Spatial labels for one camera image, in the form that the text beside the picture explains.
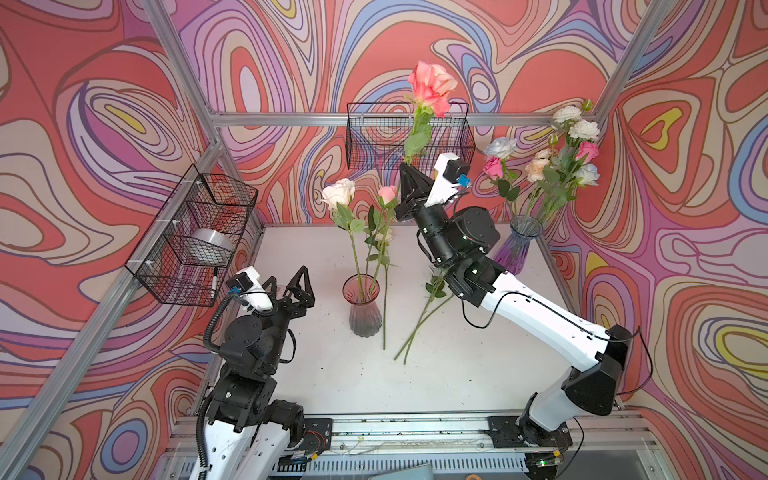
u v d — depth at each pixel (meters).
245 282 0.52
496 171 0.76
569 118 0.82
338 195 0.66
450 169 0.45
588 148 0.76
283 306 0.55
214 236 0.74
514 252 0.99
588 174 0.80
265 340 0.47
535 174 0.85
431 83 0.44
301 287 0.56
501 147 0.77
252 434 0.46
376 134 0.82
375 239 0.74
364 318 0.85
